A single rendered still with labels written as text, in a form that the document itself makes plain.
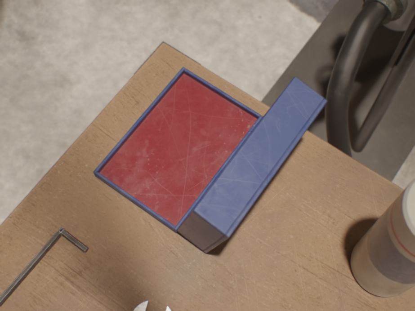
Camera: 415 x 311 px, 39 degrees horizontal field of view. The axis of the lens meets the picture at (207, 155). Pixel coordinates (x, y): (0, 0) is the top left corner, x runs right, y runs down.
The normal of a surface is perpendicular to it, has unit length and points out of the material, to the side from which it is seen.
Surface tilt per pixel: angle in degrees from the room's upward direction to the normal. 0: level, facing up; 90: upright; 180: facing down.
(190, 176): 0
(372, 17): 15
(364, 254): 90
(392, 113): 0
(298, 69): 0
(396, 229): 90
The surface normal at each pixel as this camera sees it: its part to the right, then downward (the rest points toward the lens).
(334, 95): -0.56, 0.28
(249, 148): 0.18, -0.28
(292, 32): 0.00, -0.40
